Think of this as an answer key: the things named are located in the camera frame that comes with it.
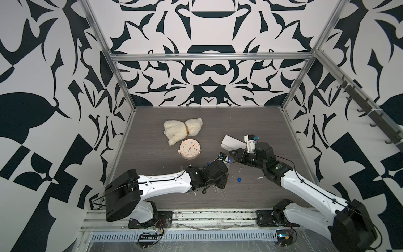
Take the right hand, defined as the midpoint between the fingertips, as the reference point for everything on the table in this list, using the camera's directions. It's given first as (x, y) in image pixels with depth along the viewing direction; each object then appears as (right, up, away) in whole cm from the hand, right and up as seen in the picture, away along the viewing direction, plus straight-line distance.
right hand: (230, 151), depth 80 cm
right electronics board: (+23, -37, -9) cm, 45 cm away
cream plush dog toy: (-29, +9, +15) cm, 34 cm away
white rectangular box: (+3, +2, +16) cm, 16 cm away
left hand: (-3, -11, -3) cm, 11 cm away
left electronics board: (-40, -39, -8) cm, 56 cm away
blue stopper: (+6, -17, +6) cm, 19 cm away
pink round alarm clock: (-22, -1, +14) cm, 26 cm away
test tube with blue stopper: (-4, -21, +2) cm, 22 cm away
